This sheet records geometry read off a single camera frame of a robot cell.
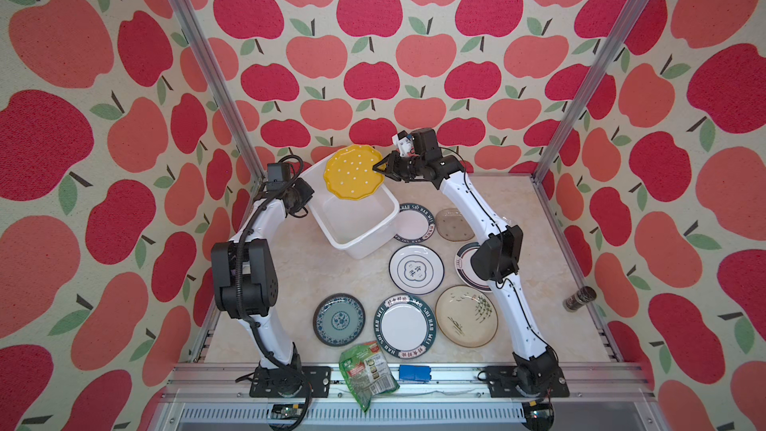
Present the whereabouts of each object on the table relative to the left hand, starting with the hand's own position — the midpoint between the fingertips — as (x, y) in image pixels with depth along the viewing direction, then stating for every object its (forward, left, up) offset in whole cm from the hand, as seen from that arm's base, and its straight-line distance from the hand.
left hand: (314, 192), depth 95 cm
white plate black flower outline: (-20, -33, -16) cm, 42 cm away
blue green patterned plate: (-35, -10, -16) cm, 40 cm away
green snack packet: (-49, -18, -15) cm, 54 cm away
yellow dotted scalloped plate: (+1, -12, +8) cm, 14 cm away
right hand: (0, -20, +9) cm, 22 cm away
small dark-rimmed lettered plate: (-2, -34, -14) cm, 37 cm away
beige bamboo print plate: (-34, -47, -17) cm, 61 cm away
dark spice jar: (-33, -77, -6) cm, 84 cm away
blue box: (-49, -31, -16) cm, 60 cm away
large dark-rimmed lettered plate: (-38, -29, -15) cm, 50 cm away
